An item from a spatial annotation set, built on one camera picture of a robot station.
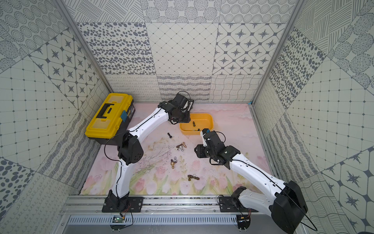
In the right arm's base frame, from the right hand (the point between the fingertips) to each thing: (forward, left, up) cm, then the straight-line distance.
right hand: (197, 151), depth 80 cm
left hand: (+21, +5, +5) cm, 22 cm away
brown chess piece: (-10, +2, -12) cm, 16 cm away
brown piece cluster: (+10, +13, -12) cm, 20 cm away
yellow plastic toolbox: (+18, +52, +6) cm, 56 cm away
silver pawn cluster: (+8, +11, -11) cm, 18 cm away
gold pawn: (-3, +15, -12) cm, 19 cm away
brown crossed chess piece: (-9, +5, -12) cm, 16 cm away
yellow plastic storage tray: (+30, 0, -11) cm, 32 cm away
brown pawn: (+28, +3, -12) cm, 31 cm away
